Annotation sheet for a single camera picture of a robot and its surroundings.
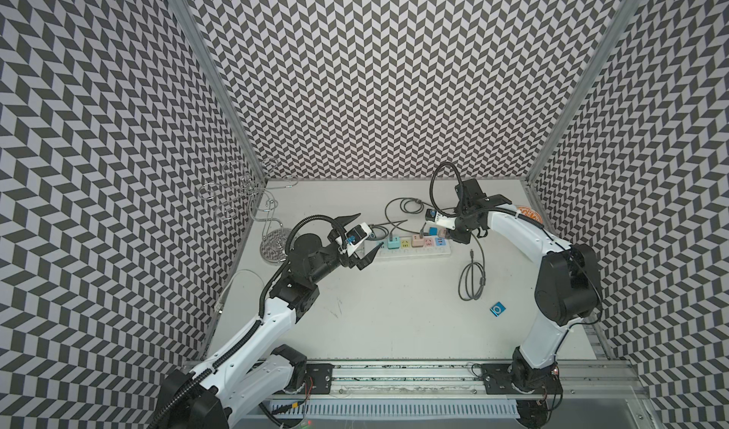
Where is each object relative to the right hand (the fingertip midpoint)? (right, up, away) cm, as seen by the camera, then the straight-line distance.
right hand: (453, 230), depth 92 cm
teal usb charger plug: (-19, -5, +1) cm, 20 cm away
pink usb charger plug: (-12, -4, +2) cm, 12 cm away
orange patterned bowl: (+31, +6, +10) cm, 33 cm away
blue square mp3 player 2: (+12, -23, -7) cm, 27 cm away
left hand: (-27, +2, -18) cm, 33 cm away
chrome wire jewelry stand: (-77, +16, +25) cm, 82 cm away
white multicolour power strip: (-6, -6, +4) cm, 10 cm away
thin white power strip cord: (-74, -23, -5) cm, 77 cm away
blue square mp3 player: (-5, -1, +10) cm, 11 cm away
